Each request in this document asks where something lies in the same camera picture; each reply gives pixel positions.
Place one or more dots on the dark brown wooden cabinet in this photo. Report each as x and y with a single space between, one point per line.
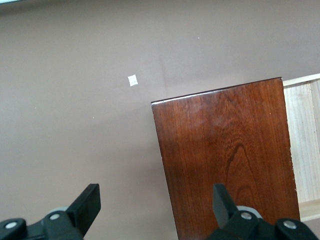
212 150

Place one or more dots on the small square tape patch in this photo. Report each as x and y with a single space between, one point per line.
132 80

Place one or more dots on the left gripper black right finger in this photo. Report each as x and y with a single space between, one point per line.
222 205

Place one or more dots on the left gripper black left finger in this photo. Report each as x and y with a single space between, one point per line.
85 205

